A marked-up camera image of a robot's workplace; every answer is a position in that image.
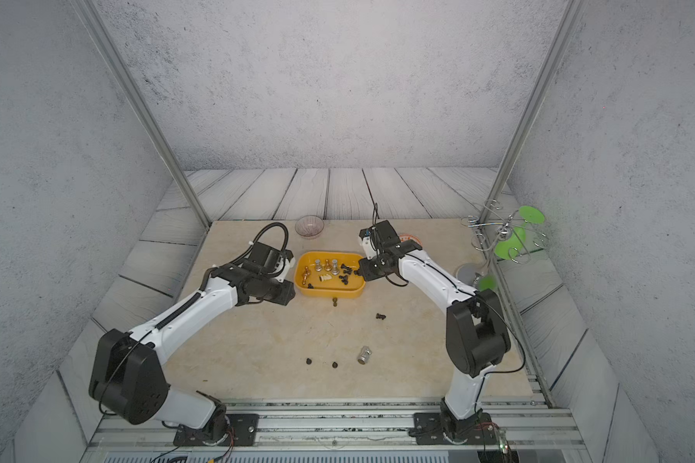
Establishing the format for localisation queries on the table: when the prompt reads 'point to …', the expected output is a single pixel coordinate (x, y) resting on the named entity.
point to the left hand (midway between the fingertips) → (295, 293)
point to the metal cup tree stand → (504, 235)
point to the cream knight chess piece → (324, 277)
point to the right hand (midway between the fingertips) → (366, 269)
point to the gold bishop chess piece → (306, 270)
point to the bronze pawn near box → (335, 299)
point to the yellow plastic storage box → (333, 287)
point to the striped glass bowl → (309, 226)
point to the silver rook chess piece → (364, 355)
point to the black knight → (382, 316)
